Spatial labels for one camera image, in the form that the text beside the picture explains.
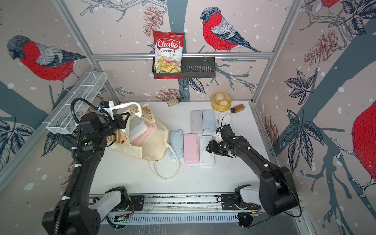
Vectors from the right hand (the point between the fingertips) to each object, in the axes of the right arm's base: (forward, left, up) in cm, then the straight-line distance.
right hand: (208, 147), depth 85 cm
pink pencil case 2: (+3, +11, -7) cm, 14 cm away
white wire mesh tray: (+26, +74, +23) cm, 82 cm away
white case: (-4, +1, -6) cm, 8 cm away
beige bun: (+47, -10, -2) cm, 48 cm away
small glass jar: (+42, +28, -5) cm, 50 cm away
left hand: (+7, +41, +24) cm, 48 cm away
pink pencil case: (+7, +44, -5) cm, 45 cm away
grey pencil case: (+5, +20, -5) cm, 21 cm away
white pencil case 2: (+23, +8, -6) cm, 25 cm away
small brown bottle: (+38, -25, -6) cm, 46 cm away
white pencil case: (+13, +47, 0) cm, 49 cm away
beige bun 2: (+41, -14, -3) cm, 43 cm away
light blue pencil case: (+27, -1, -7) cm, 27 cm away
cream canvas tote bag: (+1, +35, -7) cm, 36 cm away
